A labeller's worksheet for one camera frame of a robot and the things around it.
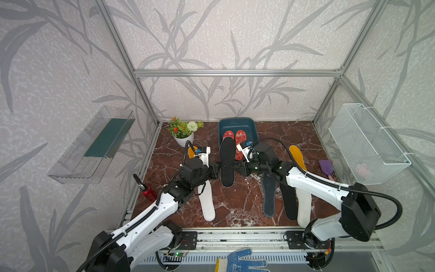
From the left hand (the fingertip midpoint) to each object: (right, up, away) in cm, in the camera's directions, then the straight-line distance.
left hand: (223, 164), depth 76 cm
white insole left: (-8, -20, +8) cm, 23 cm away
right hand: (+4, -1, +1) cm, 4 cm away
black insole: (+2, +2, +1) cm, 2 cm away
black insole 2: (+34, -18, +10) cm, 40 cm away
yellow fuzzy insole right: (+46, +1, +27) cm, 53 cm away
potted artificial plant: (-24, +15, +21) cm, 35 cm away
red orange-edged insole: (+2, +15, +35) cm, 38 cm away
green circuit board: (-19, -37, -6) cm, 42 cm away
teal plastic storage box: (+7, +21, +43) cm, 49 cm away
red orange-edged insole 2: (+10, +12, +32) cm, 36 cm away
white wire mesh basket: (+56, +6, -13) cm, 58 cm away
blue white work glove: (+4, -39, -8) cm, 40 cm away
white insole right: (+40, -18, +5) cm, 44 cm away
